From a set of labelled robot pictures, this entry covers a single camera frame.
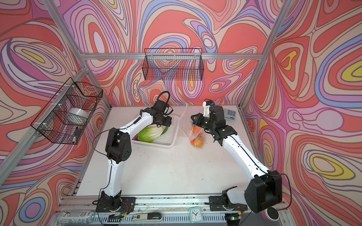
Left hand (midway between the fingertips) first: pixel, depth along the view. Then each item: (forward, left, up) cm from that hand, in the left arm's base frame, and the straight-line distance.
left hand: (169, 120), depth 99 cm
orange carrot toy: (-13, -16, -7) cm, 22 cm away
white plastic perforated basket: (-10, 0, -9) cm, 13 cm away
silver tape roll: (-16, +44, +24) cm, 53 cm away
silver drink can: (-56, +43, -4) cm, 71 cm away
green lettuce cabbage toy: (-10, +12, -1) cm, 16 cm away
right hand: (-12, -14, +16) cm, 25 cm away
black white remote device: (-56, +7, -4) cm, 57 cm away
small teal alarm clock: (-55, -16, -7) cm, 58 cm away
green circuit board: (-56, +27, -12) cm, 63 cm away
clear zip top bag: (-1, -15, -7) cm, 16 cm away
